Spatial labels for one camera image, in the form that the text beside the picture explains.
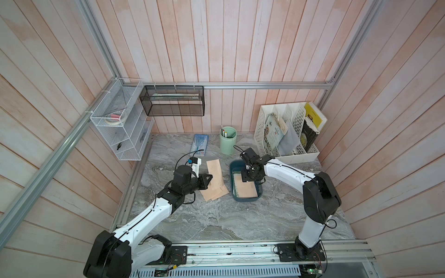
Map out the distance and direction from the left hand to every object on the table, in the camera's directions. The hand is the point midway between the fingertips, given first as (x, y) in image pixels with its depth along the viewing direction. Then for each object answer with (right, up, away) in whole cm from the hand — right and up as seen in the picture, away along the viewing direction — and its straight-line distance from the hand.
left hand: (212, 179), depth 81 cm
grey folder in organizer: (+43, +19, +14) cm, 49 cm away
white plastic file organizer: (+51, +37, +24) cm, 67 cm away
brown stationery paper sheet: (+1, +4, +2) cm, 5 cm away
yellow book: (+57, +33, +14) cm, 68 cm away
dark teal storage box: (+13, +4, +18) cm, 22 cm away
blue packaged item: (-10, +17, +31) cm, 37 cm away
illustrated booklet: (+36, +26, +16) cm, 47 cm away
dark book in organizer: (+55, +22, +18) cm, 62 cm away
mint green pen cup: (+9, +22, +26) cm, 35 cm away
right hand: (+18, -1, +12) cm, 22 cm away
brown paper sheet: (-2, -10, +11) cm, 15 cm away
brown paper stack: (+16, -8, +11) cm, 21 cm away
